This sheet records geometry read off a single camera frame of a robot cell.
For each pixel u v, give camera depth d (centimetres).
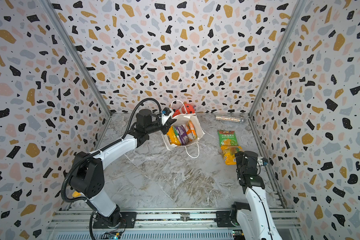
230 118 116
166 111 70
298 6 71
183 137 97
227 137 105
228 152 92
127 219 74
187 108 116
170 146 78
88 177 45
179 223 73
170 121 75
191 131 95
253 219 45
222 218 75
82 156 47
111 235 70
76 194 76
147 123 69
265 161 72
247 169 61
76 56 86
